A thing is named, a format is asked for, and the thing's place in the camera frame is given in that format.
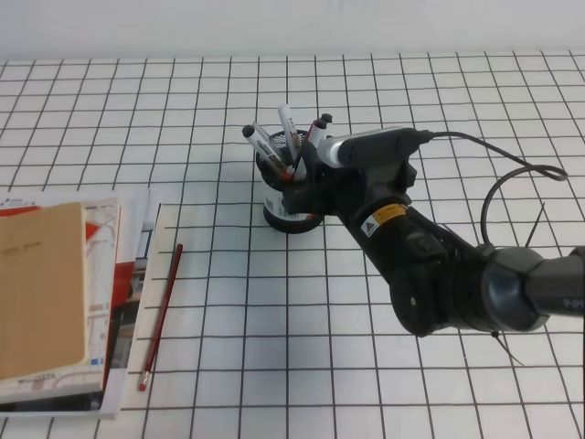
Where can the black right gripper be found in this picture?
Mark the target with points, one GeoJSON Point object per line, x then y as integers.
{"type": "Point", "coordinates": [371, 203]}

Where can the black cap white marker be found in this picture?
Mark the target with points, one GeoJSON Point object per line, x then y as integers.
{"type": "Point", "coordinates": [265, 151]}

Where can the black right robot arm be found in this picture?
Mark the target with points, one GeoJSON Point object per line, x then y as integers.
{"type": "Point", "coordinates": [435, 278]}

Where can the white marker pen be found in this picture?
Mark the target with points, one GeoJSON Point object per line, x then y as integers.
{"type": "Point", "coordinates": [290, 132]}

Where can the black mesh pen holder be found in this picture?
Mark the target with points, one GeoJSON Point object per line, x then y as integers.
{"type": "Point", "coordinates": [273, 210]}

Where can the black tip white marker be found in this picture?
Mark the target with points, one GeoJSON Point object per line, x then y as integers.
{"type": "Point", "coordinates": [318, 129]}

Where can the white red magazine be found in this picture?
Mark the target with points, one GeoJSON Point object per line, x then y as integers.
{"type": "Point", "coordinates": [137, 221]}

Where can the map cover book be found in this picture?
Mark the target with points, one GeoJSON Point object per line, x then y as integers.
{"type": "Point", "coordinates": [102, 226]}

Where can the red pencil with eraser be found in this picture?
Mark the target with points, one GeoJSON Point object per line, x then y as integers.
{"type": "Point", "coordinates": [160, 320]}

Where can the tan classic note notebook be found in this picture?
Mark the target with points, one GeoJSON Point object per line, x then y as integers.
{"type": "Point", "coordinates": [43, 301]}

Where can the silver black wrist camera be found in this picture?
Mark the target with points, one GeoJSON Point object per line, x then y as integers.
{"type": "Point", "coordinates": [366, 150]}

